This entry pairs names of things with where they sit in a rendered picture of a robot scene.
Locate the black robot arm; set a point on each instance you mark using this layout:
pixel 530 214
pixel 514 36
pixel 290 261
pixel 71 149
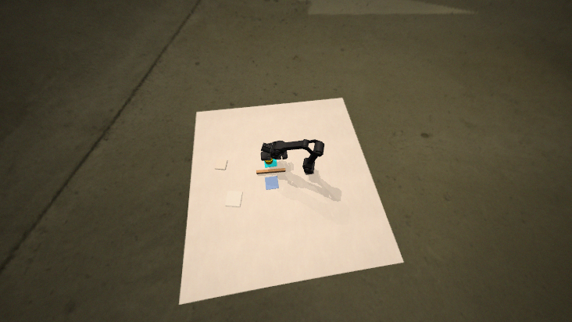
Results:
pixel 280 147

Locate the long wooden plank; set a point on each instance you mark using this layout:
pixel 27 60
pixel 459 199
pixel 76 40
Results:
pixel 270 171

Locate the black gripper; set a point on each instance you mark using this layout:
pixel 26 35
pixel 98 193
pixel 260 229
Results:
pixel 269 156

